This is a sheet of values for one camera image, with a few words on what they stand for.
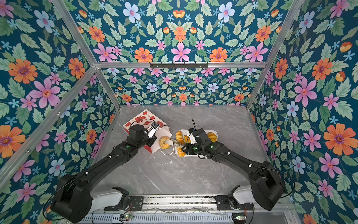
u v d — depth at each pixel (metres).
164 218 0.70
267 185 0.41
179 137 0.98
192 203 0.75
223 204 0.72
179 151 0.90
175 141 0.90
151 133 0.74
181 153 0.90
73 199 0.40
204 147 0.63
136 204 0.73
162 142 0.95
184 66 0.91
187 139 0.95
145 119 0.96
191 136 0.75
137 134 0.63
